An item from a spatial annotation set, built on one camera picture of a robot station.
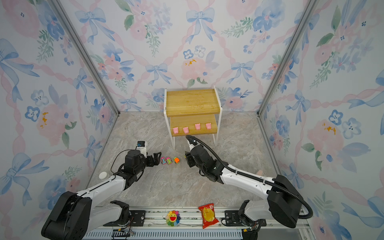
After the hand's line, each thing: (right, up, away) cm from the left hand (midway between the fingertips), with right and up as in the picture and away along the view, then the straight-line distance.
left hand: (154, 151), depth 88 cm
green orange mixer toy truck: (+12, -6, +4) cm, 14 cm away
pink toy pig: (+32, +15, +2) cm, 35 cm away
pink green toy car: (+8, -6, +2) cm, 10 cm away
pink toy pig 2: (+25, +15, +1) cm, 29 cm away
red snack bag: (+30, -29, -14) cm, 44 cm away
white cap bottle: (-26, -12, -8) cm, 29 cm away
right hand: (+21, +2, -7) cm, 22 cm away
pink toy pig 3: (+19, +13, -1) cm, 23 cm away
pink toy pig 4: (+12, +13, -1) cm, 18 cm away
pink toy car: (+5, -6, +3) cm, 8 cm away
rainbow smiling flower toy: (+13, -30, -15) cm, 36 cm away
